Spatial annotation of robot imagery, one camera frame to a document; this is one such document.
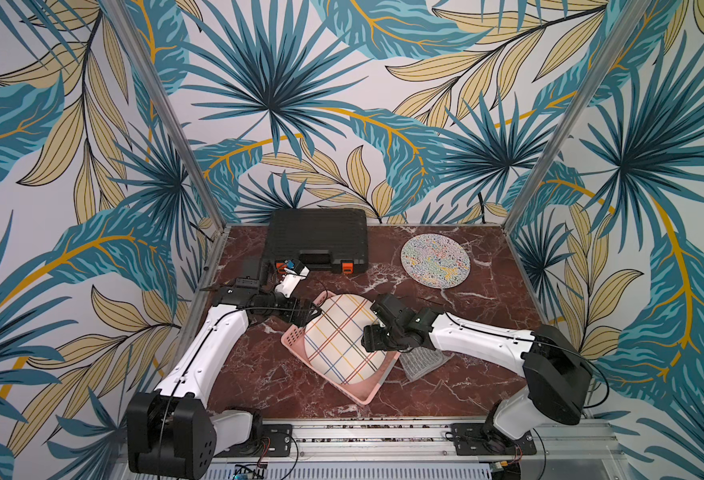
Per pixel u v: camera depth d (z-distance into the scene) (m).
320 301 0.90
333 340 0.87
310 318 0.73
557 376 0.43
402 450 0.74
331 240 1.06
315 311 0.73
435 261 1.10
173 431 0.38
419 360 0.84
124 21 0.69
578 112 0.86
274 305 0.68
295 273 0.71
